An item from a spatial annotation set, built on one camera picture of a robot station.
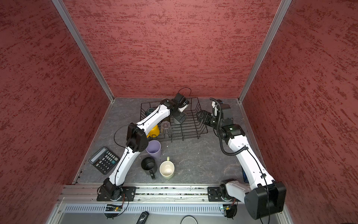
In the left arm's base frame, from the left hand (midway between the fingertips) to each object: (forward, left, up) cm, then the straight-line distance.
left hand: (177, 115), depth 97 cm
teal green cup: (+1, +20, +4) cm, 20 cm away
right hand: (-13, -14, +15) cm, 24 cm away
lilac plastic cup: (-24, +14, -1) cm, 27 cm away
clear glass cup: (-11, +7, 0) cm, 14 cm away
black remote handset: (-58, +15, -5) cm, 60 cm away
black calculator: (-30, +45, -8) cm, 54 cm away
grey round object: (-58, -7, -9) cm, 59 cm away
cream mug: (-34, +5, -7) cm, 35 cm away
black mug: (-32, +17, -9) cm, 38 cm away
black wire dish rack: (-5, -11, -9) cm, 15 cm away
